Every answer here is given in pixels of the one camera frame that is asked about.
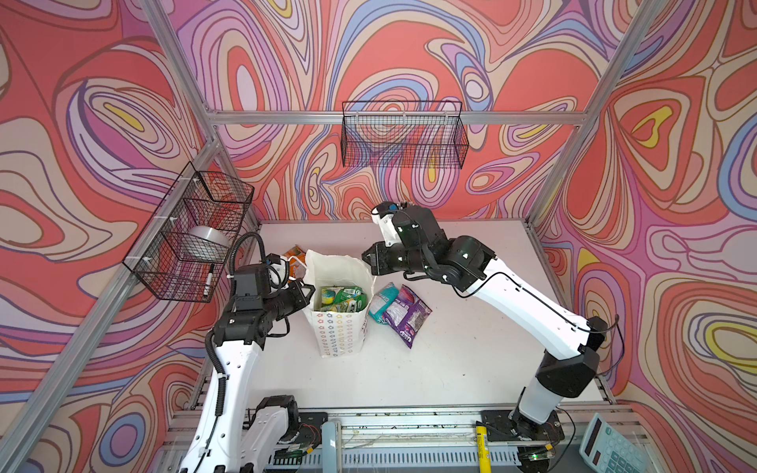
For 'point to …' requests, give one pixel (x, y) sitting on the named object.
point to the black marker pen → (209, 280)
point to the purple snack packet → (407, 315)
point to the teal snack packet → (381, 301)
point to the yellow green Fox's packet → (327, 295)
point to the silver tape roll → (206, 244)
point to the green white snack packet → (350, 300)
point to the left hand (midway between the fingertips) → (316, 286)
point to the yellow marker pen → (484, 457)
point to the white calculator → (609, 450)
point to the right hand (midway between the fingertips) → (365, 263)
